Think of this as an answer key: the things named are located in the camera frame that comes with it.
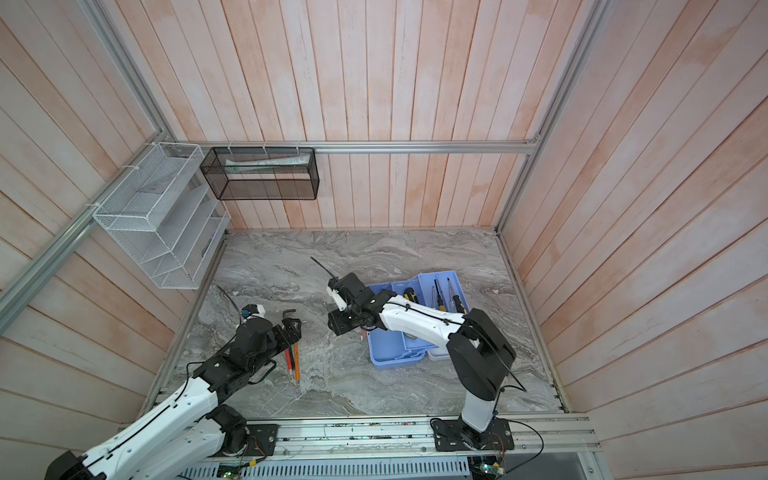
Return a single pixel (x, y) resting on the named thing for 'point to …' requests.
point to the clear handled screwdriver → (433, 297)
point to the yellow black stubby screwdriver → (459, 306)
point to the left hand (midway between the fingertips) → (293, 334)
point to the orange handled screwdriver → (297, 362)
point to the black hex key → (288, 310)
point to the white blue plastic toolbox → (440, 290)
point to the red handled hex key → (289, 361)
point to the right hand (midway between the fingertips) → (336, 321)
